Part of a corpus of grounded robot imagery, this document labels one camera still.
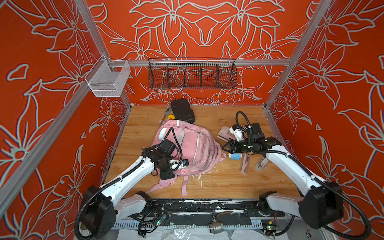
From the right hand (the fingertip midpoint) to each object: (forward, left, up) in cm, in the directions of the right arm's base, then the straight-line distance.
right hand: (224, 146), depth 79 cm
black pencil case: (+39, +24, -12) cm, 47 cm away
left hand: (-8, +29, -7) cm, 31 cm away
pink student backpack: (+8, +17, -9) cm, 20 cm away
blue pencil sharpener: (0, -9, -11) cm, 15 cm away
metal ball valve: (-34, +7, -11) cm, 37 cm away
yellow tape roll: (+33, +33, -13) cm, 49 cm away
